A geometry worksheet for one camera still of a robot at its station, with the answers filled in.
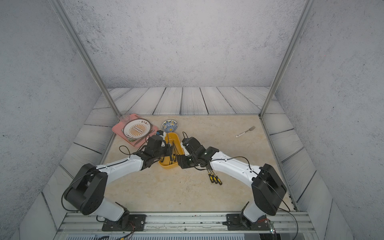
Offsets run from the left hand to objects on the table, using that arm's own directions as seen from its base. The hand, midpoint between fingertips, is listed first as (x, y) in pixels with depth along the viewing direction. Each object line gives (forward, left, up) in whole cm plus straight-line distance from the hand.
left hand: (175, 147), depth 90 cm
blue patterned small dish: (+24, +7, -8) cm, 26 cm away
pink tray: (+23, +44, -8) cm, 50 cm away
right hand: (-13, -4, +3) cm, 14 cm away
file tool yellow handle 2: (-15, -22, -9) cm, 29 cm away
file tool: (0, +1, -10) cm, 10 cm away
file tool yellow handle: (-14, -21, -10) cm, 27 cm away
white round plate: (+23, +31, -8) cm, 39 cm away
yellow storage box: (-5, +7, -9) cm, 13 cm away
